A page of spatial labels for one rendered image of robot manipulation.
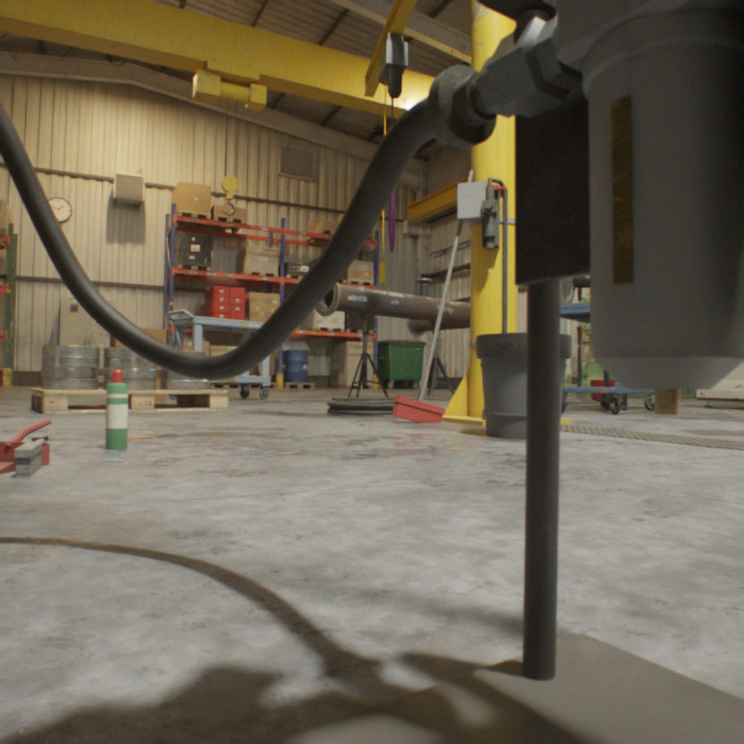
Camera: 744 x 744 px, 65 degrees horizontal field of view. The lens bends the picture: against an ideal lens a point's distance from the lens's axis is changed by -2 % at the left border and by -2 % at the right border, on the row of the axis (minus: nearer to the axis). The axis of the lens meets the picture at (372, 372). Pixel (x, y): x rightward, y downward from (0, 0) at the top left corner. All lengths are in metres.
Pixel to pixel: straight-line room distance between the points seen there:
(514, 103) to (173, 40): 11.88
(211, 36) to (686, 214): 12.24
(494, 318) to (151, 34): 9.78
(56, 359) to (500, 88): 4.00
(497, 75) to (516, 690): 0.42
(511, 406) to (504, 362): 0.18
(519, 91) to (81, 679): 0.52
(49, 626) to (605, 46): 0.62
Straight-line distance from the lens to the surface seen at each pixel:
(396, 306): 7.61
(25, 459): 1.54
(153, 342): 0.79
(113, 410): 2.02
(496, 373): 2.47
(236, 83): 12.46
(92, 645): 0.59
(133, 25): 12.25
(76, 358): 4.27
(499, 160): 3.66
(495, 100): 0.44
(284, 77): 12.56
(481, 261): 3.52
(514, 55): 0.42
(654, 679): 0.53
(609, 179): 0.33
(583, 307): 4.73
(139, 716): 0.48
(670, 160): 0.32
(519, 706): 0.47
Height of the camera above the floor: 0.23
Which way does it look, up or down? 1 degrees up
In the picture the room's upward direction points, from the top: 1 degrees clockwise
